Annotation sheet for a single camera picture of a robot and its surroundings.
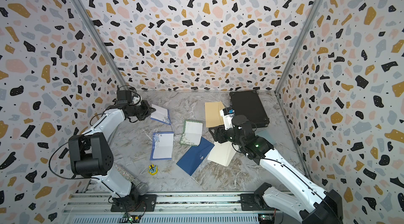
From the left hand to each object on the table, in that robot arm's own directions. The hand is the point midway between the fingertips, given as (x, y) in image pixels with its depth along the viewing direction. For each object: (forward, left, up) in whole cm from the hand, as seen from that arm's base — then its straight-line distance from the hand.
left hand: (157, 107), depth 91 cm
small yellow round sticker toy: (-30, 0, -15) cm, 33 cm away
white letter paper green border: (-7, -19, -17) cm, 27 cm away
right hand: (-19, -32, +7) cm, 38 cm away
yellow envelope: (+8, -32, -18) cm, 38 cm away
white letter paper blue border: (-15, -2, -16) cm, 22 cm away
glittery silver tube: (-40, +2, -11) cm, 41 cm away
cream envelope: (-21, -37, -17) cm, 46 cm away
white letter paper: (-1, -2, -5) cm, 5 cm away
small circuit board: (-51, +6, -17) cm, 54 cm away
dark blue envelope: (-23, -22, -15) cm, 36 cm away
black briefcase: (+13, -58, -12) cm, 60 cm away
